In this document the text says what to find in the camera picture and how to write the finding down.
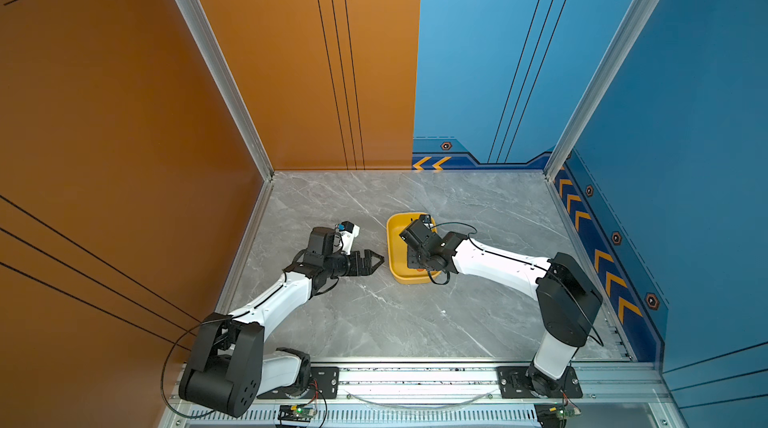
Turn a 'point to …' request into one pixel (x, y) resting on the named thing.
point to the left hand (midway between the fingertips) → (373, 258)
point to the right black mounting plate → (514, 383)
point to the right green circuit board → (563, 413)
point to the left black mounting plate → (324, 384)
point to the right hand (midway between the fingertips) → (411, 257)
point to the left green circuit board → (296, 413)
